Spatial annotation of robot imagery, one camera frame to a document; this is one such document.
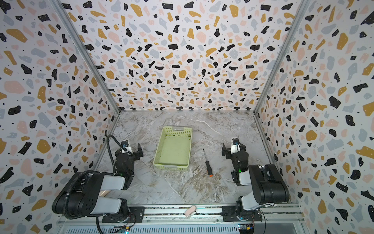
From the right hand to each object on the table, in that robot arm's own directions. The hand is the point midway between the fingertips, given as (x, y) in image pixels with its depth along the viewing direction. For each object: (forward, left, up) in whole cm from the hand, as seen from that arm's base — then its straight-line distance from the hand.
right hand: (233, 142), depth 90 cm
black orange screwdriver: (-13, +15, -9) cm, 22 cm away
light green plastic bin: (+1, +39, -11) cm, 40 cm away
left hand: (-4, +62, +2) cm, 62 cm away
